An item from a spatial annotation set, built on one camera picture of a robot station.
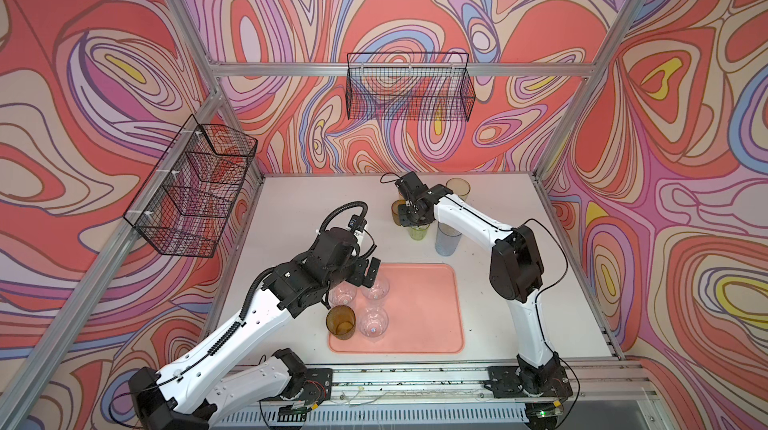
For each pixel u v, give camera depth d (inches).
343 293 34.5
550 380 25.2
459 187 39.9
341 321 31.9
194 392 15.1
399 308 34.0
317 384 28.6
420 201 27.4
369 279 25.5
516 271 21.3
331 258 20.0
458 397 28.5
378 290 34.8
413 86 38.0
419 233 40.6
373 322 32.5
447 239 34.6
